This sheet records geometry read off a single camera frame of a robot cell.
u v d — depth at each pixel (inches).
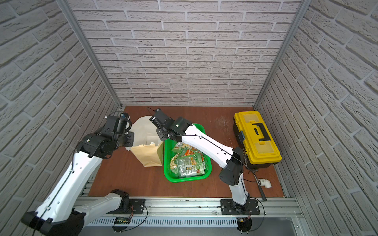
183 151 35.2
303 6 27.3
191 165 33.5
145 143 26.3
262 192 30.9
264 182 31.3
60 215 14.5
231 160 17.6
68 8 27.7
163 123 21.0
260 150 30.0
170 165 33.3
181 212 28.6
